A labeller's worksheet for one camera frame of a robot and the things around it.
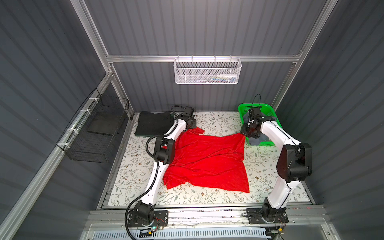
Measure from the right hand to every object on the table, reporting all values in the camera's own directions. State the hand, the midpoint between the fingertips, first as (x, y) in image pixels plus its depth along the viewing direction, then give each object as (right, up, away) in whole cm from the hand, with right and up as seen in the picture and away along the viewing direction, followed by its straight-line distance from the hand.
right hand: (245, 133), depth 94 cm
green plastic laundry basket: (+24, +17, +21) cm, 36 cm away
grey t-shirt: (-1, -1, -27) cm, 27 cm away
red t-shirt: (-19, -17, -2) cm, 25 cm away
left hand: (-34, +6, +18) cm, 39 cm away
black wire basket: (-83, 0, -22) cm, 86 cm away
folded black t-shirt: (-65, +7, +17) cm, 67 cm away
